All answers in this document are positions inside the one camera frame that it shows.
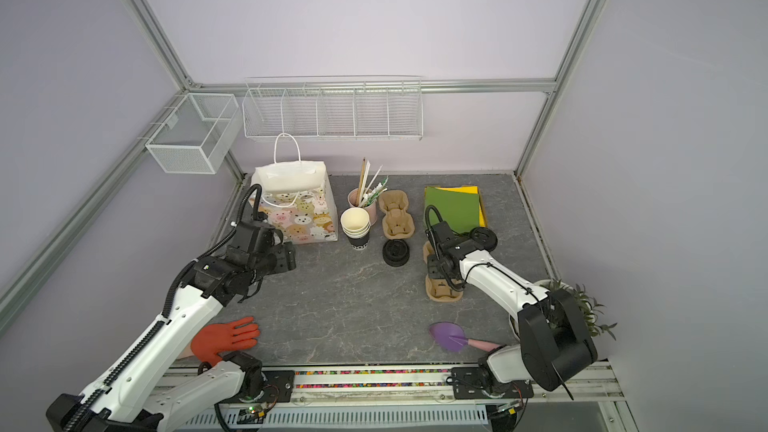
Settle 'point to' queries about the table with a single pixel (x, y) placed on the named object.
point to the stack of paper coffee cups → (356, 224)
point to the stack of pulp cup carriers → (397, 223)
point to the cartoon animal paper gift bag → (296, 194)
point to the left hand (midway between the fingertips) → (281, 256)
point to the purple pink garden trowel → (451, 337)
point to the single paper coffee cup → (484, 237)
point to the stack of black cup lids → (396, 252)
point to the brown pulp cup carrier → (438, 289)
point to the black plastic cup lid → (484, 238)
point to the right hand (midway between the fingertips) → (443, 268)
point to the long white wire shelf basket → (333, 108)
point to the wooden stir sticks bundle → (364, 179)
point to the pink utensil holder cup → (364, 199)
